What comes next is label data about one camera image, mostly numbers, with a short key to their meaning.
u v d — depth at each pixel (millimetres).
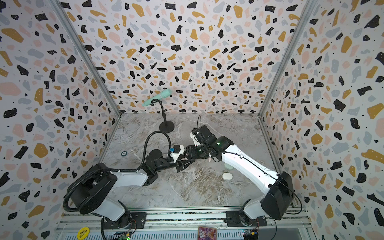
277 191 401
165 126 1129
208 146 566
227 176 880
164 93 868
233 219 748
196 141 677
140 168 624
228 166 919
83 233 700
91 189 442
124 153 974
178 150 672
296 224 753
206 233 698
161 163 679
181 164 716
